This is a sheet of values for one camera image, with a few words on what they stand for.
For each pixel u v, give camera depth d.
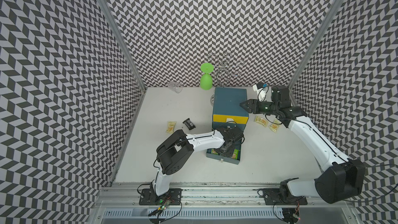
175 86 1.22
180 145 0.52
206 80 0.91
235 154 0.84
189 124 0.98
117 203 0.71
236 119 0.79
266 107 0.65
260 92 0.69
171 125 0.96
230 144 0.64
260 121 1.00
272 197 0.73
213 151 0.85
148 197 0.69
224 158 0.82
